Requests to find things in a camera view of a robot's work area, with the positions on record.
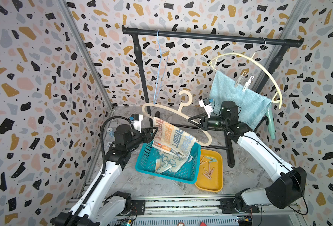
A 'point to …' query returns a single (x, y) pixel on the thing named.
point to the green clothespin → (212, 159)
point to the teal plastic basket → (147, 161)
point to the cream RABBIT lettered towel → (169, 138)
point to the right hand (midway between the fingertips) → (192, 121)
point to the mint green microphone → (271, 124)
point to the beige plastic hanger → (209, 139)
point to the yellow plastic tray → (216, 184)
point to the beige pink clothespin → (207, 175)
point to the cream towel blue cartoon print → (170, 161)
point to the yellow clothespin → (202, 162)
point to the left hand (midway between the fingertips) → (158, 128)
